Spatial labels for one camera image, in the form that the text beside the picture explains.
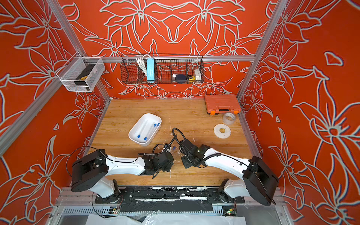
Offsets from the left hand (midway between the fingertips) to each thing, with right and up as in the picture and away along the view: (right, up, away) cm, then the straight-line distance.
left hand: (172, 162), depth 85 cm
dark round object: (+6, +55, +10) cm, 56 cm away
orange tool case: (+43, +39, +26) cm, 63 cm away
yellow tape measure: (+13, +55, +9) cm, 57 cm away
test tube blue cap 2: (-14, +22, +18) cm, 31 cm away
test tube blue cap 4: (+1, +8, +5) cm, 9 cm away
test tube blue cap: (-22, +18, +14) cm, 32 cm away
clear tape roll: (+43, +26, +20) cm, 55 cm away
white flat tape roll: (+36, +18, +13) cm, 42 cm away
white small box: (+17, +56, +5) cm, 58 cm away
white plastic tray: (-21, +19, +15) cm, 32 cm away
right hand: (+7, +2, -4) cm, 8 cm away
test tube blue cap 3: (-15, +19, +15) cm, 29 cm away
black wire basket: (-8, +63, +15) cm, 65 cm away
